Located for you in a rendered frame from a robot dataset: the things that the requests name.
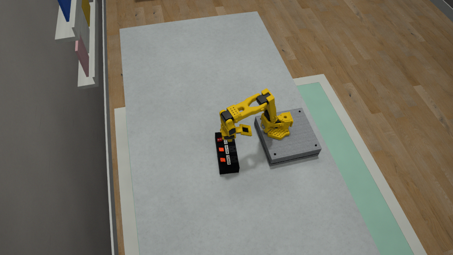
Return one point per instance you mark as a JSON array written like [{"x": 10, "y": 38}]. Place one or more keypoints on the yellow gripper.
[{"x": 243, "y": 129}]

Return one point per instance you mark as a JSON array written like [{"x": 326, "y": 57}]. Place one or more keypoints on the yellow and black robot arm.
[{"x": 269, "y": 120}]

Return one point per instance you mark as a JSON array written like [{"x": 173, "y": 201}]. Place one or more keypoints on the black power strip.
[{"x": 227, "y": 155}]

